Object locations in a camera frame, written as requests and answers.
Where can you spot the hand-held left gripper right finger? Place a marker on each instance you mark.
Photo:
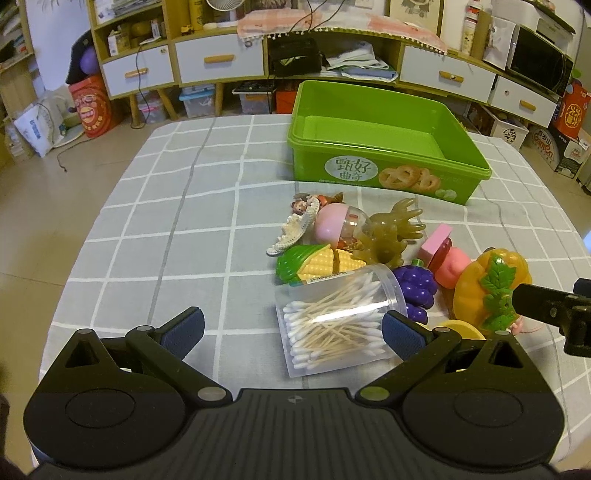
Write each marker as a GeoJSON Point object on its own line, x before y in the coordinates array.
{"type": "Point", "coordinates": [404, 337]}

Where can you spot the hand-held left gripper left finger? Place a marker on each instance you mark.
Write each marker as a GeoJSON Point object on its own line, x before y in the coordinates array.
{"type": "Point", "coordinates": [184, 332]}

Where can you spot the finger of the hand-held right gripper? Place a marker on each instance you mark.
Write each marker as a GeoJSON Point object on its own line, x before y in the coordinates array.
{"type": "Point", "coordinates": [540, 302]}

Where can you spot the purple toy grapes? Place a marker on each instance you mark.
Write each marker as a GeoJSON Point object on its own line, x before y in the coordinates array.
{"type": "Point", "coordinates": [415, 286]}

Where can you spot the orange toy pumpkin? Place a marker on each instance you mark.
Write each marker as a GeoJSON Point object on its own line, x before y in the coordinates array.
{"type": "Point", "coordinates": [471, 286]}

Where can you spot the clear cotton swab jar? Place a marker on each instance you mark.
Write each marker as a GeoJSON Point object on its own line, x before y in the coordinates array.
{"type": "Point", "coordinates": [332, 318]}

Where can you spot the pink pig toy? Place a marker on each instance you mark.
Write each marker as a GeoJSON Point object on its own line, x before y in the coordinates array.
{"type": "Point", "coordinates": [452, 270]}

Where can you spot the toy corn yellow tip half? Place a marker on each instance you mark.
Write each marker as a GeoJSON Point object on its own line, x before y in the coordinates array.
{"type": "Point", "coordinates": [348, 261]}

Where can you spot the small pink box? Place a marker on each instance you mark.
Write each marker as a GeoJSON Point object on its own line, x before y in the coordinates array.
{"type": "Point", "coordinates": [434, 242]}

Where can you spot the green plastic box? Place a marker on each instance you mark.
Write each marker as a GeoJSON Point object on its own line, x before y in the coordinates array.
{"type": "Point", "coordinates": [341, 166]}

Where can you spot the grey checked tablecloth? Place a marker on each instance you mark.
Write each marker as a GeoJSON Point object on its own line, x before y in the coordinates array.
{"type": "Point", "coordinates": [161, 207]}

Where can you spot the pink clear capsule ball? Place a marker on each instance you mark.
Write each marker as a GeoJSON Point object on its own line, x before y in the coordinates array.
{"type": "Point", "coordinates": [334, 224]}

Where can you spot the beige starfish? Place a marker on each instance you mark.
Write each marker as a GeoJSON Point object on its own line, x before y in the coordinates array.
{"type": "Point", "coordinates": [295, 230]}

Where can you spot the small cartoon figurine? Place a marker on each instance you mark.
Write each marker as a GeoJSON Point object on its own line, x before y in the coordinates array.
{"type": "Point", "coordinates": [302, 205]}

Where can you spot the white plastic basket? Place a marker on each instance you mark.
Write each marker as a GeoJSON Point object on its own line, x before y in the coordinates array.
{"type": "Point", "coordinates": [508, 133]}

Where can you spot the red printed gift box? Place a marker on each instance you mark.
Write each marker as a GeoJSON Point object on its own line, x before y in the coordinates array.
{"type": "Point", "coordinates": [572, 110]}

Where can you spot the white cabinet drawer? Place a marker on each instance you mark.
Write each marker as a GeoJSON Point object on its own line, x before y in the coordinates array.
{"type": "Point", "coordinates": [508, 92]}
{"type": "Point", "coordinates": [157, 69]}
{"type": "Point", "coordinates": [198, 48]}
{"type": "Point", "coordinates": [425, 62]}

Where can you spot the clear storage bin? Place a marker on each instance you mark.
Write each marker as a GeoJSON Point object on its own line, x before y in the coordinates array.
{"type": "Point", "coordinates": [198, 102]}
{"type": "Point", "coordinates": [254, 102]}

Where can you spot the black microwave oven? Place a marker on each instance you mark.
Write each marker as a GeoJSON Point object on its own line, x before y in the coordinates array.
{"type": "Point", "coordinates": [538, 62]}

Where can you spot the red printed barrel box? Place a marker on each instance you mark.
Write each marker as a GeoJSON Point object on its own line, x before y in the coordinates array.
{"type": "Point", "coordinates": [92, 108]}

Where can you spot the white shopping bag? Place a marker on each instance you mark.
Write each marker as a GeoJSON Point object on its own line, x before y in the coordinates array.
{"type": "Point", "coordinates": [37, 131]}

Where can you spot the pile of papers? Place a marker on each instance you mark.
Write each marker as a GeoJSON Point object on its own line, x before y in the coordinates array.
{"type": "Point", "coordinates": [355, 62]}

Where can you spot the purple ball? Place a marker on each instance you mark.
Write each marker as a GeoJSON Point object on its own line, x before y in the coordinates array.
{"type": "Point", "coordinates": [90, 62]}

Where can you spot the black bag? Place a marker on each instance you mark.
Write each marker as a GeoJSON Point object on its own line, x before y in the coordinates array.
{"type": "Point", "coordinates": [295, 55]}

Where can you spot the wooden cabinet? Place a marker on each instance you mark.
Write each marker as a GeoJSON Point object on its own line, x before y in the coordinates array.
{"type": "Point", "coordinates": [171, 18]}

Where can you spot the pink cloth runner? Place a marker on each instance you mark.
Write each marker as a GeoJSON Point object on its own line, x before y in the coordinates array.
{"type": "Point", "coordinates": [341, 23]}

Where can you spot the white desk fan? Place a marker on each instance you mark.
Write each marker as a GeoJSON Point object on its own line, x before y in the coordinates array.
{"type": "Point", "coordinates": [221, 4]}

